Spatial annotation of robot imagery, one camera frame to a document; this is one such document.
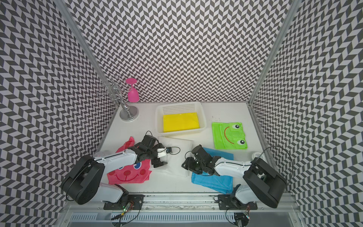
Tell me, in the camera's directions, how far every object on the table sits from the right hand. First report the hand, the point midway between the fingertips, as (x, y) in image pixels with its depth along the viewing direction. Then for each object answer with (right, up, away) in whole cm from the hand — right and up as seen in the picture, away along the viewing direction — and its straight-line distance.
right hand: (185, 170), depth 83 cm
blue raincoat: (+21, -5, -5) cm, 22 cm away
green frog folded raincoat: (+30, +18, +15) cm, 38 cm away
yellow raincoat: (-5, +27, +20) cm, 34 cm away
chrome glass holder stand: (-45, +49, +6) cm, 67 cm away
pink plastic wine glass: (-38, +47, +19) cm, 64 cm away
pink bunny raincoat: (-28, -1, -1) cm, 29 cm away
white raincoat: (-3, +15, -6) cm, 16 cm away
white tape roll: (+44, +9, +2) cm, 45 cm away
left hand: (-14, +7, +7) cm, 17 cm away
